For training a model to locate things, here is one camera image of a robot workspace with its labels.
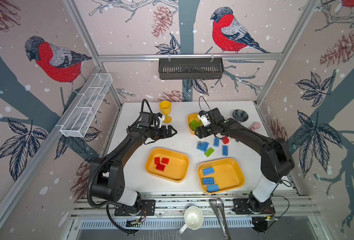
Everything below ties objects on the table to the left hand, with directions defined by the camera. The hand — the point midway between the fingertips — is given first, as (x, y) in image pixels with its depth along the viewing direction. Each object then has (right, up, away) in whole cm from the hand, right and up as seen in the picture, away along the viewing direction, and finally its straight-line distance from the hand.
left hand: (170, 133), depth 84 cm
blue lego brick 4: (+34, -12, +9) cm, 37 cm away
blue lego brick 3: (+30, -8, +14) cm, 34 cm away
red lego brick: (-6, -21, +2) cm, 22 cm away
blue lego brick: (+22, -22, +1) cm, 31 cm away
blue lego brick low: (+23, -30, -5) cm, 38 cm away
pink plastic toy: (+59, +3, +21) cm, 63 cm away
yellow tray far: (+14, +9, +21) cm, 27 cm away
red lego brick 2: (-4, -18, +5) cm, 19 cm away
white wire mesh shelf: (-44, +6, -13) cm, 47 cm away
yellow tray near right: (+33, -24, 0) cm, 41 cm away
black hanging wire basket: (+13, +43, +21) cm, 50 cm away
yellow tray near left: (+3, -23, +4) cm, 24 cm away
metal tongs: (+24, -33, -15) cm, 44 cm away
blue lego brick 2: (+21, -27, -2) cm, 34 cm away
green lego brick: (+16, +3, +23) cm, 28 cm away
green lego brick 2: (+24, -13, +9) cm, 29 cm away
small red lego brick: (-9, -18, +6) cm, 21 cm away
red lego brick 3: (+35, -6, +13) cm, 38 cm away
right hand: (+18, 0, +7) cm, 19 cm away
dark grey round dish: (+51, +10, +27) cm, 59 cm away
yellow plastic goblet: (-5, +16, +17) cm, 24 cm away
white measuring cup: (+12, -40, -14) cm, 44 cm away
